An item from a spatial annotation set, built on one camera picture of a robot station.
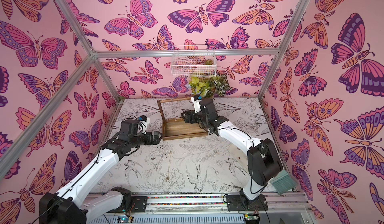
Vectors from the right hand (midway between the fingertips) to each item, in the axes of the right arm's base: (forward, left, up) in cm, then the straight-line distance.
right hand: (188, 111), depth 84 cm
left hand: (-12, +16, -5) cm, 21 cm away
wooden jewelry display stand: (+3, +11, -22) cm, 25 cm away
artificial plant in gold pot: (+27, -12, -5) cm, 30 cm away
